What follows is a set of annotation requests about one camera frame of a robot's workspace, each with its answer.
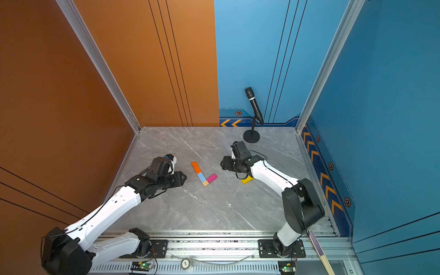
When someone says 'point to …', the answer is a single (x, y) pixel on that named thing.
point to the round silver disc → (185, 263)
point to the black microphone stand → (251, 136)
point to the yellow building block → (248, 179)
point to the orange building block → (196, 167)
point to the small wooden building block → (205, 183)
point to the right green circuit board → (287, 267)
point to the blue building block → (202, 177)
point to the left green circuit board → (141, 266)
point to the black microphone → (251, 97)
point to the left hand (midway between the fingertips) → (185, 175)
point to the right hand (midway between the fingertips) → (225, 164)
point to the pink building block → (212, 178)
